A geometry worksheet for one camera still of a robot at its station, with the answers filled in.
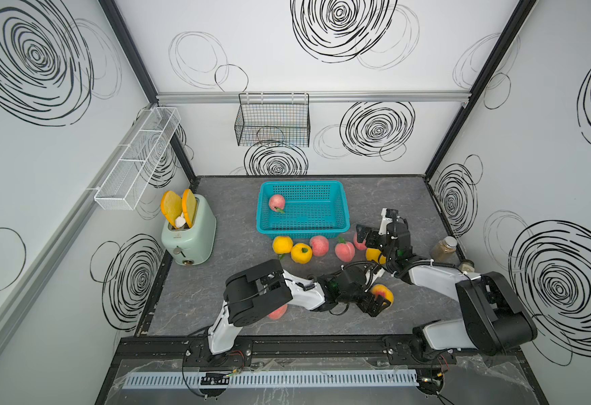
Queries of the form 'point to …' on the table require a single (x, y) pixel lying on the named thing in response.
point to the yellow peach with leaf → (301, 253)
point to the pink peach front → (279, 312)
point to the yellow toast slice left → (171, 207)
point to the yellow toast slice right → (189, 207)
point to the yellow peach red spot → (380, 289)
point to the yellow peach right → (374, 254)
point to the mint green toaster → (195, 245)
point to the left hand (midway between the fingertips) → (382, 298)
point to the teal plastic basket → (302, 209)
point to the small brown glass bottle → (444, 251)
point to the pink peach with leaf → (344, 251)
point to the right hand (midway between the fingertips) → (369, 227)
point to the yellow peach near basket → (282, 245)
